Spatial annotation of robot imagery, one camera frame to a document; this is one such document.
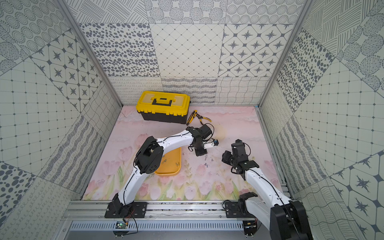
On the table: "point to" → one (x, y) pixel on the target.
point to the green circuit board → (120, 225)
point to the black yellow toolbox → (163, 106)
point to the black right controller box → (250, 226)
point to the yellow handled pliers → (194, 114)
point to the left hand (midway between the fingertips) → (204, 149)
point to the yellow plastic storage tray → (170, 163)
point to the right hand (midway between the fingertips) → (226, 157)
